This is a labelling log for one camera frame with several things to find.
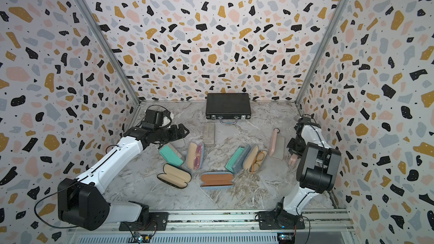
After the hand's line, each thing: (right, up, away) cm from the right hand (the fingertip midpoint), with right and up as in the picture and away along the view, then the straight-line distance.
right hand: (296, 153), depth 90 cm
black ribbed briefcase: (-37, +26, +23) cm, 51 cm away
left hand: (-58, +12, -8) cm, 60 cm away
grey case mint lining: (-32, -2, -4) cm, 32 cm away
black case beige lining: (-64, -11, -5) cm, 65 cm away
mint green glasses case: (-70, 0, +2) cm, 70 cm away
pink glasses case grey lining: (-11, +1, 0) cm, 11 cm away
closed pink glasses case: (-4, -2, -5) cm, 7 cm away
